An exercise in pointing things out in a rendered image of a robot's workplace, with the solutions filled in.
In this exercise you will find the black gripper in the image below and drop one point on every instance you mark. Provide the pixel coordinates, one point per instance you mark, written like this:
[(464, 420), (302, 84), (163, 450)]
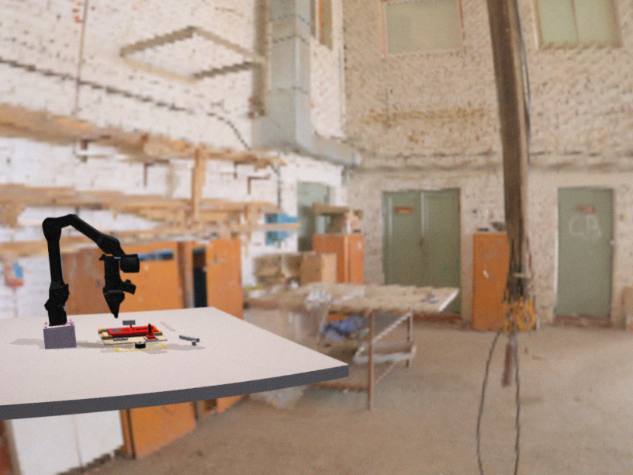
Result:
[(112, 294)]

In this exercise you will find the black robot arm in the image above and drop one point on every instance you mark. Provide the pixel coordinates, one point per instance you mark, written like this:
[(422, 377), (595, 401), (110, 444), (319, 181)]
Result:
[(58, 291)]

